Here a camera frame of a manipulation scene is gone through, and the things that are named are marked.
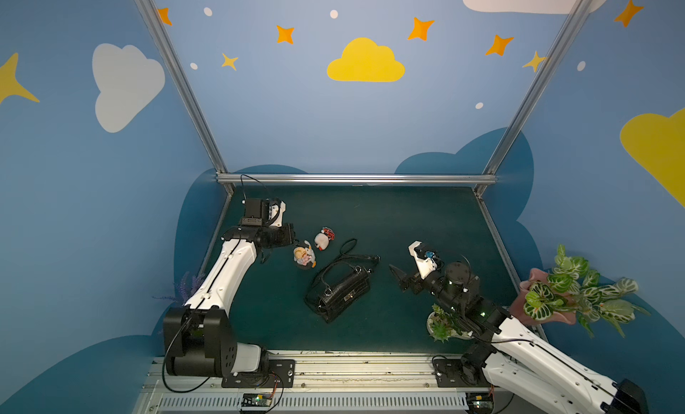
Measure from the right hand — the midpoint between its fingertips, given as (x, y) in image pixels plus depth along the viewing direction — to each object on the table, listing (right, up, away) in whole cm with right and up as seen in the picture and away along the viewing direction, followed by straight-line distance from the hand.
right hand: (408, 253), depth 76 cm
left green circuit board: (-43, -40, -4) cm, 59 cm away
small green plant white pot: (+10, -22, +1) cm, 24 cm away
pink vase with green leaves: (+38, -8, -11) cm, 41 cm away
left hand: (-35, +6, +9) cm, 37 cm away
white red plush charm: (-27, +2, +24) cm, 37 cm away
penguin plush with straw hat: (-32, -3, +10) cm, 34 cm away
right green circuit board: (+19, -41, -4) cm, 45 cm away
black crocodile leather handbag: (-19, -9, +4) cm, 21 cm away
